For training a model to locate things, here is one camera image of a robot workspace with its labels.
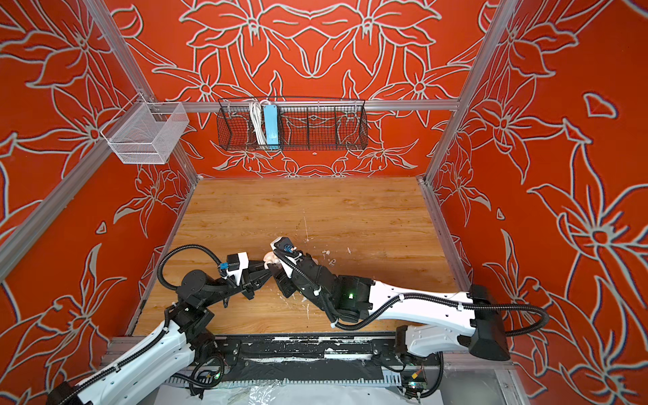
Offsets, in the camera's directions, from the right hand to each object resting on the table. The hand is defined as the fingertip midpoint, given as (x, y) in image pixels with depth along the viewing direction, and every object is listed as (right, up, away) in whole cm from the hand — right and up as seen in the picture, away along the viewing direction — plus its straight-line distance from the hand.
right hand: (273, 254), depth 64 cm
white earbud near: (+15, -6, +30) cm, 34 cm away
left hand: (0, -3, +2) cm, 4 cm away
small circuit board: (+38, -37, +4) cm, 53 cm away
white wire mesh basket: (-53, +40, +28) cm, 72 cm away
